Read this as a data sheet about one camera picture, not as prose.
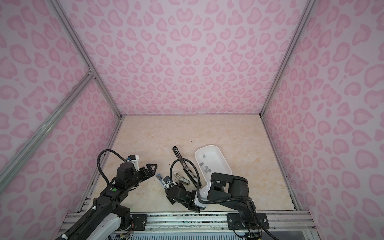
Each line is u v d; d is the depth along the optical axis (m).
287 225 0.72
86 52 0.85
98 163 0.61
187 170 0.89
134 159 0.76
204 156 0.97
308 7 0.69
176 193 0.65
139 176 0.73
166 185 0.73
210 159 0.96
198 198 0.54
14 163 0.53
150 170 0.75
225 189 0.52
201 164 0.93
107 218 0.54
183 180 0.86
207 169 0.90
